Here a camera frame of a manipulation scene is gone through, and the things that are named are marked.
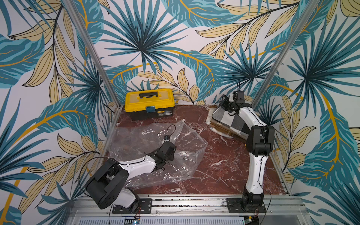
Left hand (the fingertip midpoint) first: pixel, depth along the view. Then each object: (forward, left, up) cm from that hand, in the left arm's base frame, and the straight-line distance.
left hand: (169, 151), depth 90 cm
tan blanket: (+14, -45, +2) cm, 47 cm away
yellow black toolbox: (+29, +17, +13) cm, 36 cm away
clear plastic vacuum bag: (+9, +26, -5) cm, 28 cm away
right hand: (+34, -36, +12) cm, 51 cm away
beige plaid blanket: (+22, -32, +1) cm, 39 cm away
